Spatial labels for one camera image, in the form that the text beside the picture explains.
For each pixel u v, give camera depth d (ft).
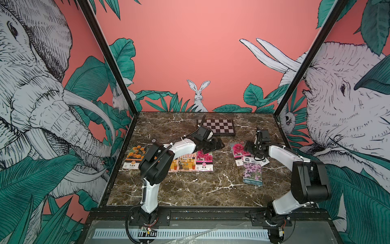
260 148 2.29
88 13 2.33
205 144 2.64
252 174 2.89
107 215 2.50
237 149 3.24
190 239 2.25
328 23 2.43
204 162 3.06
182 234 2.30
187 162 3.05
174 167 3.03
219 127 3.56
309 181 2.97
